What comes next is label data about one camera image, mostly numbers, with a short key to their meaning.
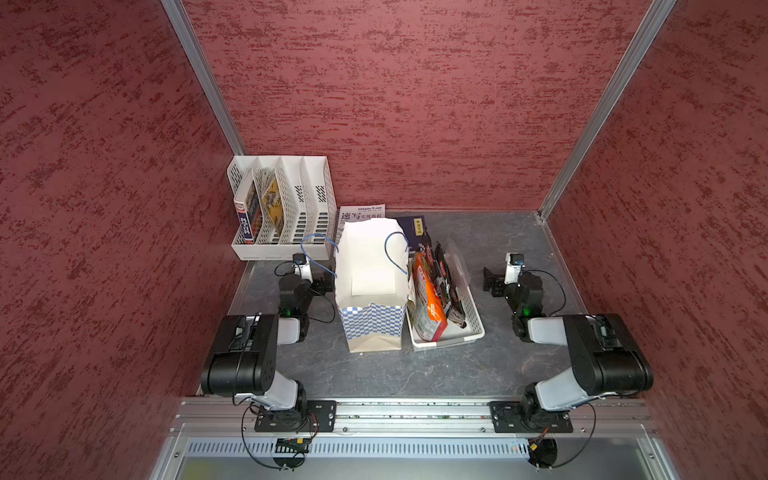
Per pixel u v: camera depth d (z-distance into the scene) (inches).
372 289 38.5
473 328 34.3
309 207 45.5
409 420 29.8
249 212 37.9
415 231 46.4
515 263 31.4
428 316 27.0
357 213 46.6
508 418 29.1
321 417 29.0
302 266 31.2
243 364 17.5
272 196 38.7
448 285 28.3
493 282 33.3
